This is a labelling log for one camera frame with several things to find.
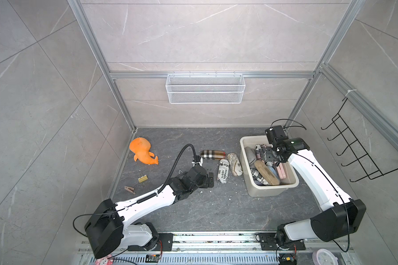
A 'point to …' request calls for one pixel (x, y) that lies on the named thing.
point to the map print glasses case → (235, 164)
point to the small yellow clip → (142, 178)
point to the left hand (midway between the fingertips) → (209, 174)
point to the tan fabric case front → (268, 175)
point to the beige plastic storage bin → (255, 188)
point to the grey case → (251, 154)
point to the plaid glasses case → (213, 154)
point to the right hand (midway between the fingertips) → (279, 154)
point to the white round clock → (324, 256)
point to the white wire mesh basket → (205, 88)
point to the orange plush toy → (141, 146)
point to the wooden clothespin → (129, 189)
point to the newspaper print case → (224, 166)
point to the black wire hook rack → (355, 146)
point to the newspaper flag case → (258, 151)
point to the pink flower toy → (104, 261)
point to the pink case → (281, 171)
